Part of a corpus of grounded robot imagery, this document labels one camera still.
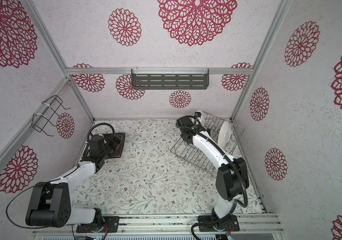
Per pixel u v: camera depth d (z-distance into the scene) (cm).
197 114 76
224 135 94
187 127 67
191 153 99
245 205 42
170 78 97
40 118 73
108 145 75
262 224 75
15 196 41
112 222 74
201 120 77
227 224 69
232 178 46
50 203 43
